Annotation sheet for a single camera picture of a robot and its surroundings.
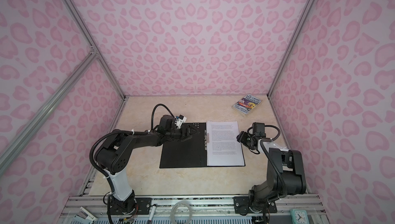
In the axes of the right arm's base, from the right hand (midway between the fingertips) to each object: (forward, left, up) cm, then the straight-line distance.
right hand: (241, 137), depth 93 cm
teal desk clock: (-39, -21, -1) cm, 44 cm away
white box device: (-42, +76, 0) cm, 87 cm away
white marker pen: (-39, +46, -1) cm, 60 cm away
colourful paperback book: (+27, -7, -1) cm, 28 cm away
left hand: (-1, +27, +7) cm, 28 cm away
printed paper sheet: (-6, +11, -3) cm, 13 cm away
